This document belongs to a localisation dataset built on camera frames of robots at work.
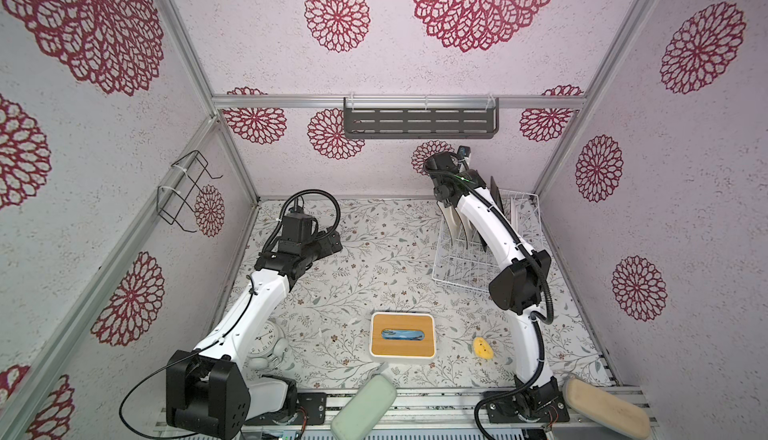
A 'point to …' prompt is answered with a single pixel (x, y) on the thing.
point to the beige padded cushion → (607, 408)
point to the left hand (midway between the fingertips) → (326, 245)
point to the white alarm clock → (268, 347)
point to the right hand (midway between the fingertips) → (460, 180)
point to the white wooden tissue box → (402, 336)
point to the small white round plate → (515, 213)
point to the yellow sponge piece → (482, 348)
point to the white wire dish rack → (461, 256)
